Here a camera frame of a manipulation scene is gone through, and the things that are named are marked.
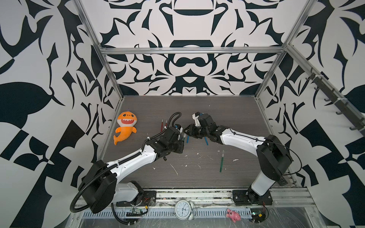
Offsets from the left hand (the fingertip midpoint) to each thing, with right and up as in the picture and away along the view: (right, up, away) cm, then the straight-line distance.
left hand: (182, 141), depth 84 cm
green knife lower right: (+24, -13, +3) cm, 27 cm away
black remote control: (+55, -21, -5) cm, 59 cm away
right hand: (0, +7, +2) cm, 7 cm away
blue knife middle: (+4, 0, +13) cm, 13 cm away
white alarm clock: (+1, -29, -16) cm, 33 cm away
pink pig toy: (+24, -32, -16) cm, 43 cm away
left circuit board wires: (-23, -33, -11) cm, 42 cm away
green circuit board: (+37, -33, -13) cm, 52 cm away
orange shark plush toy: (-37, +12, +11) cm, 40 cm away
